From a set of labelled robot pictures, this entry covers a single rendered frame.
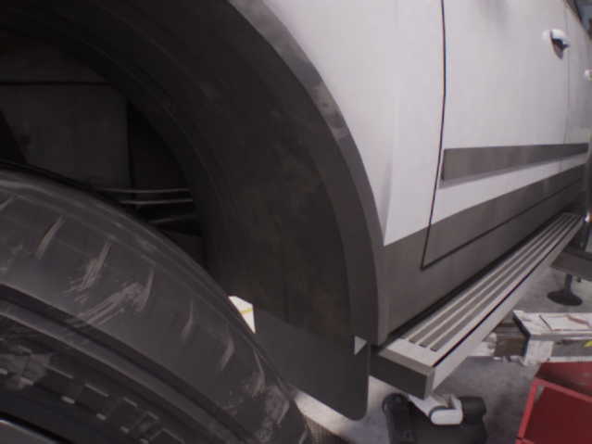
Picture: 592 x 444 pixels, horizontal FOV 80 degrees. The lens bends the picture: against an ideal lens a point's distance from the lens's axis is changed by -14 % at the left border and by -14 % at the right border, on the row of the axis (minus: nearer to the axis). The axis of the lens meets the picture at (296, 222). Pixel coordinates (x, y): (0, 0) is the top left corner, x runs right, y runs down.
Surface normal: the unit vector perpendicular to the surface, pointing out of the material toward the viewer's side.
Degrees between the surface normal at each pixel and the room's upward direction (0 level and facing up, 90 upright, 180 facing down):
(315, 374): 93
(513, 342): 90
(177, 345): 68
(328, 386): 93
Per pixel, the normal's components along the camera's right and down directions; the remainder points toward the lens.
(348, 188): -0.65, 0.62
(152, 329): 0.61, -0.22
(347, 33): 0.52, 0.38
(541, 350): -0.14, 0.23
